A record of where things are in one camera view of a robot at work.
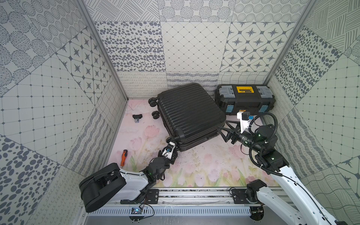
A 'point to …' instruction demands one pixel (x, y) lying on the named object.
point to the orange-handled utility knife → (123, 157)
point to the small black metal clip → (137, 117)
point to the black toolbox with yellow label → (231, 99)
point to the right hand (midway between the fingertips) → (221, 126)
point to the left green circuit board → (136, 218)
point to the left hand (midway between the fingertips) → (176, 146)
